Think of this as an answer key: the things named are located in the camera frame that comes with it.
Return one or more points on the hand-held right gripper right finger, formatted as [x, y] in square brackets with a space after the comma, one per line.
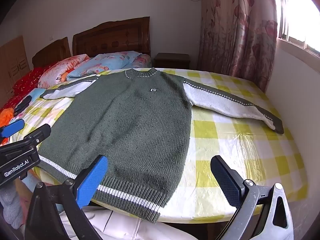
[226, 183]

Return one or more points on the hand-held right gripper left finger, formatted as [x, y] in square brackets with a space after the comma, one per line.
[92, 183]

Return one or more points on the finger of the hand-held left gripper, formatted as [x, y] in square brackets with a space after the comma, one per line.
[38, 133]
[11, 128]

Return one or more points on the green knit sweater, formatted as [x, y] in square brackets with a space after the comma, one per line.
[130, 120]

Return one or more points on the orange cloth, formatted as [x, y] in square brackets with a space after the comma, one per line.
[5, 117]

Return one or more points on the black object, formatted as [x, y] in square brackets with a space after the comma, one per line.
[22, 106]

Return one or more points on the yellow checked bed sheet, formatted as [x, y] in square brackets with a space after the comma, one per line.
[237, 152]

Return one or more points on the grey cloth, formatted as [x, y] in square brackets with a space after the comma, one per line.
[10, 205]

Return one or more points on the red patterned blanket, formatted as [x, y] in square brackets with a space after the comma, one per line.
[27, 80]

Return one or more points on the orange floral quilt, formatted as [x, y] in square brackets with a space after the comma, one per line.
[58, 71]

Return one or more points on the light wooden wardrobe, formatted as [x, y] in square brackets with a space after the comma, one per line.
[15, 60]

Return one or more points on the white garment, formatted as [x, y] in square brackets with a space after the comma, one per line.
[150, 230]

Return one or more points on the small wooden headboard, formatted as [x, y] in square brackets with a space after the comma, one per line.
[51, 52]

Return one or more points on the blue floral quilt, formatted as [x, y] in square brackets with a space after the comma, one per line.
[105, 61]

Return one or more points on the large carved wooden headboard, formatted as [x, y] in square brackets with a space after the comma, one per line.
[112, 36]

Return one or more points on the pink floral pillow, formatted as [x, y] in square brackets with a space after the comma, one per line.
[145, 60]

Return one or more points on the dark wooden nightstand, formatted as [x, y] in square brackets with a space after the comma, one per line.
[172, 60]

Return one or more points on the floral brown curtain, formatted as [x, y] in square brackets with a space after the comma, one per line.
[232, 30]

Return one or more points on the window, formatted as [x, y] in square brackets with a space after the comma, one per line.
[297, 12]

